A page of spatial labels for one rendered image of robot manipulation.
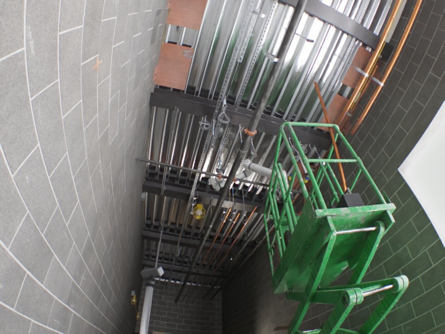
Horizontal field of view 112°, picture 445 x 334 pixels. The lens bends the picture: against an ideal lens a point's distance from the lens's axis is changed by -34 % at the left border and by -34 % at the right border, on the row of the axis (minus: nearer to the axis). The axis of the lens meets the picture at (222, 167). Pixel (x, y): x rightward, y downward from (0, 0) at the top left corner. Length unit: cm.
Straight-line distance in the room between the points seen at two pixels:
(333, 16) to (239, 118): 192
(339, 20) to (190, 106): 233
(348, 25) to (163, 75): 261
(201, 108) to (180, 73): 58
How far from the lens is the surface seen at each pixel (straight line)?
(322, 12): 312
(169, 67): 326
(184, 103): 320
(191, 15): 309
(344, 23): 327
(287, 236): 297
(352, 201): 188
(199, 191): 450
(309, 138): 370
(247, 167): 338
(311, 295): 200
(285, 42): 235
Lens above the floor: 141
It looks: 49 degrees up
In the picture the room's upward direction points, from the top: 1 degrees counter-clockwise
